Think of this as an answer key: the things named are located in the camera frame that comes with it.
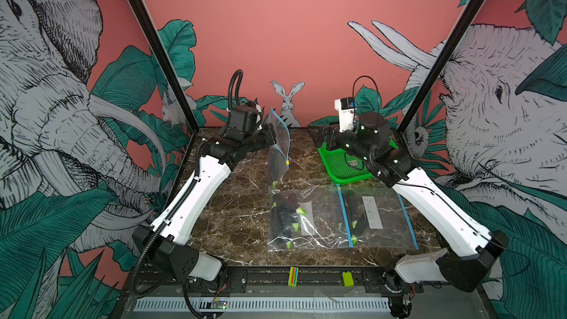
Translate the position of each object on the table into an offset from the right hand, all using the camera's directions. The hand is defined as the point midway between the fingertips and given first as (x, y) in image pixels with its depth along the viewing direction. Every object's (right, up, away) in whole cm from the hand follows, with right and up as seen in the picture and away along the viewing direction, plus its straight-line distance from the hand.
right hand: (317, 122), depth 66 cm
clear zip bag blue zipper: (+25, -35, +20) cm, 48 cm away
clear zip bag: (-1, -36, +22) cm, 42 cm away
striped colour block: (-7, -51, +7) cm, 52 cm away
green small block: (+12, -53, +9) cm, 55 cm away
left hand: (-12, -1, +6) cm, 14 cm away
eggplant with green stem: (-12, -14, +9) cm, 20 cm away
